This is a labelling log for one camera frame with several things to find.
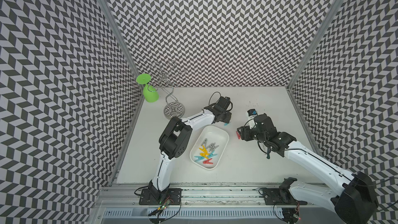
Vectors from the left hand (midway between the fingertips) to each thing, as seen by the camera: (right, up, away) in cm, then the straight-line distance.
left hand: (226, 117), depth 96 cm
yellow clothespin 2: (-14, -20, -11) cm, 27 cm away
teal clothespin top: (-1, -4, -2) cm, 5 cm away
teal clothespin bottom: (-17, -21, -11) cm, 29 cm away
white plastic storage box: (-12, -16, -7) cm, 21 cm away
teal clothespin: (-10, -20, -11) cm, 25 cm away
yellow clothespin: (-14, -17, -9) cm, 24 cm away
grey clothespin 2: (-14, -14, -6) cm, 21 cm away
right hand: (+7, -6, -15) cm, 17 cm away
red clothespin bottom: (-12, -23, -13) cm, 29 cm away
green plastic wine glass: (-45, +15, -7) cm, 48 cm away
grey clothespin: (-9, -17, -9) cm, 21 cm away
